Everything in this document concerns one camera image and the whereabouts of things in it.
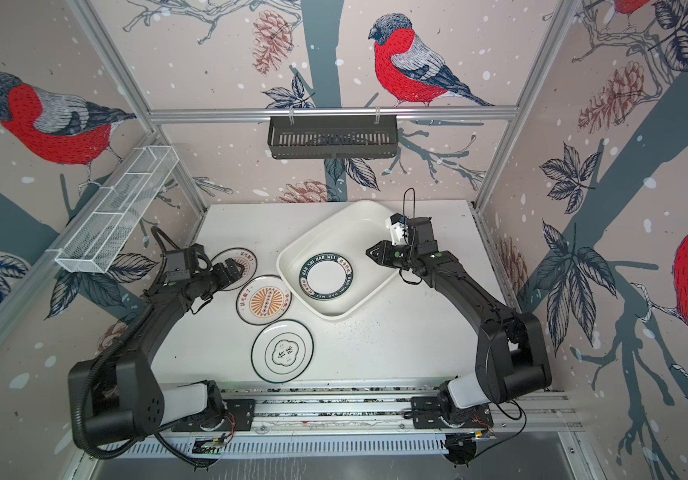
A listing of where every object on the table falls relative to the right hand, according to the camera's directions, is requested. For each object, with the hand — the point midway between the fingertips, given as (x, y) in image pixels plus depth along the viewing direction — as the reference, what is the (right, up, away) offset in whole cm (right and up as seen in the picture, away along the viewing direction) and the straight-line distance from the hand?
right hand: (367, 255), depth 84 cm
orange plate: (-44, -2, +22) cm, 50 cm away
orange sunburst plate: (-33, -16, +11) cm, 38 cm away
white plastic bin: (-5, +7, +26) cm, 28 cm away
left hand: (-41, -5, +3) cm, 42 cm away
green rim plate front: (-13, -8, +15) cm, 21 cm away
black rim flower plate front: (-25, -27, 0) cm, 37 cm away
